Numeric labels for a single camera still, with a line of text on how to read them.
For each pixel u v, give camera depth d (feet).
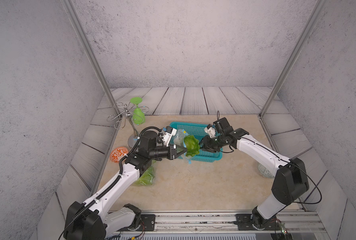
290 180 1.46
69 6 2.29
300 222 2.44
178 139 2.71
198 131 2.73
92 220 1.24
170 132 2.20
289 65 2.99
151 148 1.95
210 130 2.61
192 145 2.60
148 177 2.65
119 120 4.02
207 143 2.38
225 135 2.08
